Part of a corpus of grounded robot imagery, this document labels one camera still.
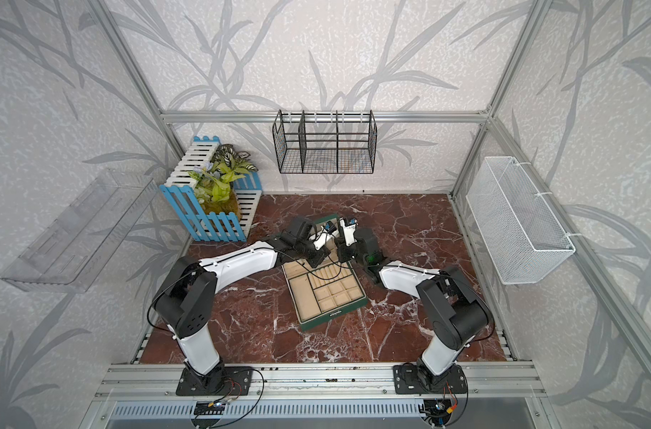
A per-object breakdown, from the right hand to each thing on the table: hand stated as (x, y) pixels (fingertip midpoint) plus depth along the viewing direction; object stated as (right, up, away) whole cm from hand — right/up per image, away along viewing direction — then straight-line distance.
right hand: (337, 237), depth 91 cm
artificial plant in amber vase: (-42, +19, -2) cm, 46 cm away
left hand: (-3, -5, -1) cm, 5 cm away
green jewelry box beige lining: (-5, -18, -5) cm, 19 cm away
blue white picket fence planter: (-51, +17, -6) cm, 54 cm away
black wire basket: (-9, +37, +14) cm, 41 cm away
